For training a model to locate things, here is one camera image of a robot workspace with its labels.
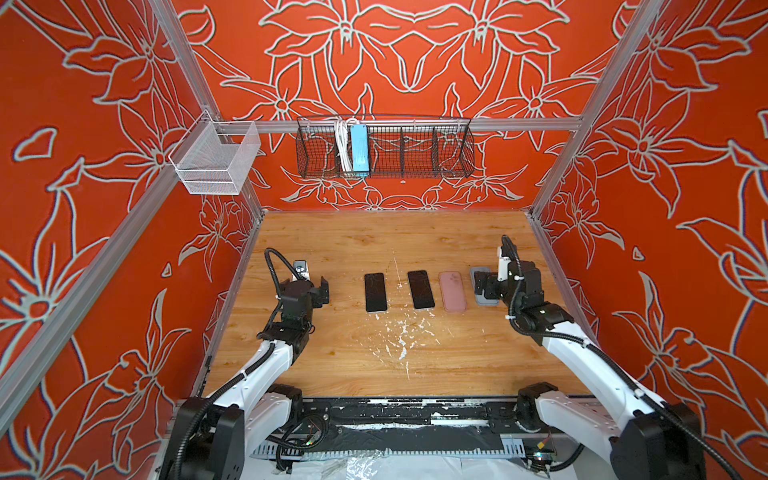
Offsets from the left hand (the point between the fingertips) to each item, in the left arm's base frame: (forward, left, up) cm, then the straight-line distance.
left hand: (303, 277), depth 85 cm
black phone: (+3, -21, -12) cm, 24 cm away
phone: (+7, -36, -14) cm, 39 cm away
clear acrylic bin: (+32, +33, +18) cm, 50 cm away
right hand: (+4, -53, +3) cm, 53 cm away
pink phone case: (+6, -47, -14) cm, 49 cm away
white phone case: (-7, -49, +5) cm, 50 cm away
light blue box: (+33, -14, +22) cm, 42 cm away
